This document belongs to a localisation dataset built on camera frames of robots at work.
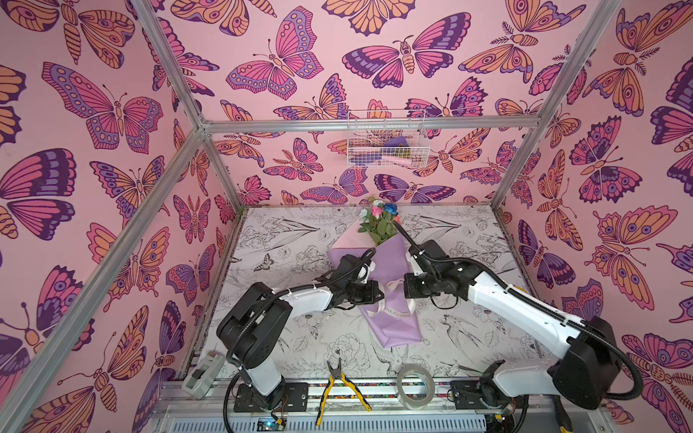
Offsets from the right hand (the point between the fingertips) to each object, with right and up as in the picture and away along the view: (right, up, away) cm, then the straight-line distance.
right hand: (404, 283), depth 80 cm
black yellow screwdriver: (+39, -33, -10) cm, 52 cm away
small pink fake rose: (-6, +23, +28) cm, 37 cm away
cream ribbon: (-3, -2, +7) cm, 8 cm away
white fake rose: (-11, +22, +33) cm, 41 cm away
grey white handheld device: (-57, -25, -6) cm, 63 cm away
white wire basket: (-3, +48, +15) cm, 51 cm away
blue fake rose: (0, +25, +28) cm, 37 cm away
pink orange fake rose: (+3, +20, +31) cm, 37 cm away
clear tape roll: (0, -30, -9) cm, 31 cm away
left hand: (-4, -4, +5) cm, 8 cm away
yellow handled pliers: (-20, -25, -3) cm, 33 cm away
